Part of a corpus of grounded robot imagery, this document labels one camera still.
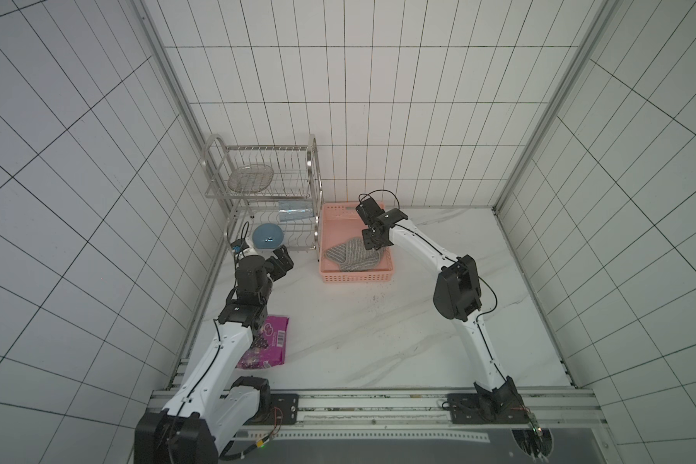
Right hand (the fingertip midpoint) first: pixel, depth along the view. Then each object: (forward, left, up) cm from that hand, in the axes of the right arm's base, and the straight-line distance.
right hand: (364, 241), depth 99 cm
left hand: (-16, +26, +10) cm, 32 cm away
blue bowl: (0, +35, 0) cm, 35 cm away
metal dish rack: (+24, +35, +3) cm, 42 cm away
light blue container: (+15, +28, -1) cm, 32 cm away
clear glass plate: (+9, +38, +19) cm, 44 cm away
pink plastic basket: (+15, +10, -8) cm, 20 cm away
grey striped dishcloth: (-3, +4, -5) cm, 7 cm away
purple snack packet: (-38, +24, -4) cm, 45 cm away
